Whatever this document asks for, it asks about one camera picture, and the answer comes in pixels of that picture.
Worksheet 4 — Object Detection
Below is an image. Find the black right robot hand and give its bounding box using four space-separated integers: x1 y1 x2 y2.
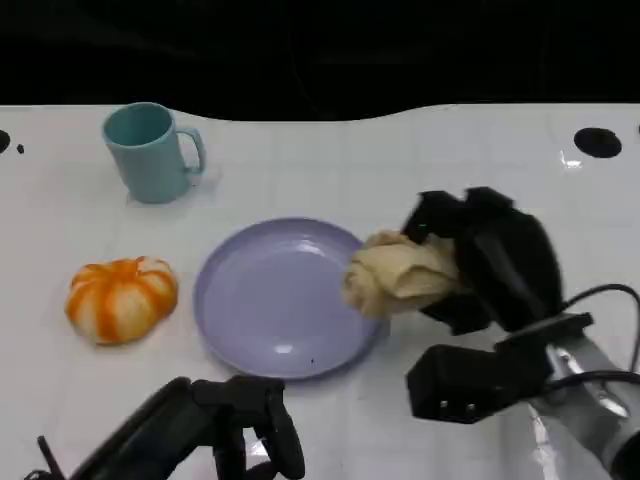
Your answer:
402 187 564 336

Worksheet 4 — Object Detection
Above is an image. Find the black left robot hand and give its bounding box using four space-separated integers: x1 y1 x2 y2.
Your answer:
69 374 307 480

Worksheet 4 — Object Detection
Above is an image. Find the beige towel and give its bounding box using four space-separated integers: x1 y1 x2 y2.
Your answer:
342 229 471 317

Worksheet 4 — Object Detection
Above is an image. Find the orange white toy bread roll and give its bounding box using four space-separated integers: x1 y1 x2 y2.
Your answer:
64 256 180 346

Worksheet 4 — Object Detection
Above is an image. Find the lilac plate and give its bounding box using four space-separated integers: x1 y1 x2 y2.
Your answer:
193 217 387 381

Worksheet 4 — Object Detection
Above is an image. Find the pale green mug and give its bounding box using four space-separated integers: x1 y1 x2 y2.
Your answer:
102 102 207 205

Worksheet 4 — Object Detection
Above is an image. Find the black backdrop cloth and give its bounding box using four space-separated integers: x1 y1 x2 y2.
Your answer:
0 0 640 122

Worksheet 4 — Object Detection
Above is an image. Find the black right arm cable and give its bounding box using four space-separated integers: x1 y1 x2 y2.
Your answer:
562 283 640 324
544 368 640 397

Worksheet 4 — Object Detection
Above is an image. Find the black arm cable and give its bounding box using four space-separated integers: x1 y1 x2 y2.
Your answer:
544 368 640 397
562 283 640 324
24 434 69 480

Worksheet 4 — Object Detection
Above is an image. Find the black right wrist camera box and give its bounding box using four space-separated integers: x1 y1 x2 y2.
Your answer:
407 312 595 425

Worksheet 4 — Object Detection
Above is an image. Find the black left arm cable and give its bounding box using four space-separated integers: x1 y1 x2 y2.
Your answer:
24 434 69 480

